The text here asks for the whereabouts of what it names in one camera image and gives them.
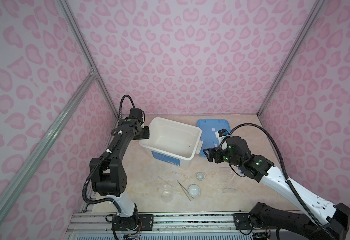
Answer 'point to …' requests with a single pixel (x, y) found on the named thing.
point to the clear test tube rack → (229, 179)
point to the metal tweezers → (181, 185)
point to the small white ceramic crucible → (200, 176)
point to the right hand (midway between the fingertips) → (210, 148)
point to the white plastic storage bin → (172, 143)
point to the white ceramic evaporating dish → (194, 190)
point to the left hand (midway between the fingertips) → (145, 132)
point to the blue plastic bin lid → (209, 127)
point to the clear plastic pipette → (177, 173)
